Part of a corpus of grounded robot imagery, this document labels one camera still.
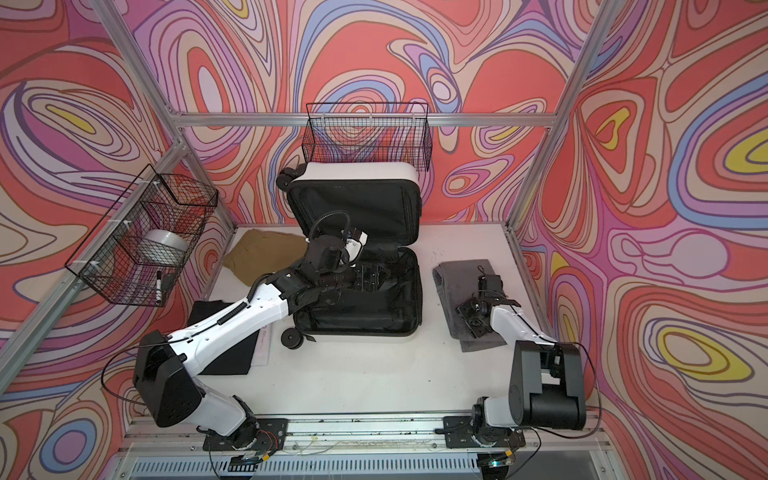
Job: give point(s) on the black garment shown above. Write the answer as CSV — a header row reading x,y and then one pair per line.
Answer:
x,y
237,359

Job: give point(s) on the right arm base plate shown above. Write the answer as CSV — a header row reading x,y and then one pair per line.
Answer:
x,y
464,432

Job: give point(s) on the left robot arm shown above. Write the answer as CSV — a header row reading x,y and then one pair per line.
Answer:
x,y
167,366

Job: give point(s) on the aluminium front rail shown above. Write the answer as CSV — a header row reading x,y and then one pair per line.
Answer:
x,y
305,435

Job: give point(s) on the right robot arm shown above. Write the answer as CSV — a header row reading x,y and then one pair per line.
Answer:
x,y
546,386

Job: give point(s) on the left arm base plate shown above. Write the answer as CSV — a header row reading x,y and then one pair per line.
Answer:
x,y
262,435

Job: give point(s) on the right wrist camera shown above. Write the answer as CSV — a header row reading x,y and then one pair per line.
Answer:
x,y
491,284

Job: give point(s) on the left wall wire basket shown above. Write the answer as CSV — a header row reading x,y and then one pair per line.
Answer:
x,y
168,201

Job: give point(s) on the black marker pen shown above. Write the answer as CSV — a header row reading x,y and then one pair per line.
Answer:
x,y
158,287

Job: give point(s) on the back wall wire basket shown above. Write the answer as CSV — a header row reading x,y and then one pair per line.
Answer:
x,y
368,131

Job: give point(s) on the wall wire basket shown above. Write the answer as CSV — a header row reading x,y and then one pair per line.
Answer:
x,y
168,201
368,131

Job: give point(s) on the grey fluffy towel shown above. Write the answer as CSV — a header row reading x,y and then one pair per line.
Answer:
x,y
456,282

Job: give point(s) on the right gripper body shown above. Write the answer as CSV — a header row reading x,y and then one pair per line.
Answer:
x,y
470,307

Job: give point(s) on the green circuit board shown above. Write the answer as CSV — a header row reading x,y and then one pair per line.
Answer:
x,y
242,462

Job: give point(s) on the black and white suitcase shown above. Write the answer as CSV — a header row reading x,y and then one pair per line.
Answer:
x,y
384,201

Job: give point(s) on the clear plastic bag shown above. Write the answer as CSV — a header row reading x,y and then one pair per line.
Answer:
x,y
262,348

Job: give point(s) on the khaki folded garment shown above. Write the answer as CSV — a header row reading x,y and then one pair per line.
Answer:
x,y
260,252

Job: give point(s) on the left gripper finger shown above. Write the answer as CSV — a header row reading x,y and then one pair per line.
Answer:
x,y
369,287
372,271

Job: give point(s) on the detached black suitcase wheel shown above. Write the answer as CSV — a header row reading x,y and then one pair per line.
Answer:
x,y
293,339

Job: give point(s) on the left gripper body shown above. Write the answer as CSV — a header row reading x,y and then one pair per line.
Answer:
x,y
344,276

